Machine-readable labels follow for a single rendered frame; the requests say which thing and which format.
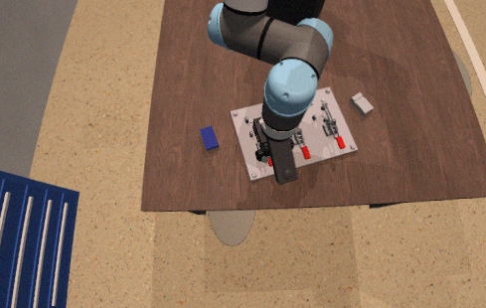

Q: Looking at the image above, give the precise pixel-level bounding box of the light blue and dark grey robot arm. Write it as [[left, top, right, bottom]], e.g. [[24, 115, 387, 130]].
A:
[[208, 0, 333, 185]]

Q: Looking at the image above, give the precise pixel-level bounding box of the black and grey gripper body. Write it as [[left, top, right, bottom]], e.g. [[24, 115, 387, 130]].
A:
[[252, 117, 290, 157]]

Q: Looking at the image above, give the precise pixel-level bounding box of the black toggle clamp with red handle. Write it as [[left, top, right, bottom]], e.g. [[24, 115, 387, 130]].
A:
[[321, 101, 345, 149]]

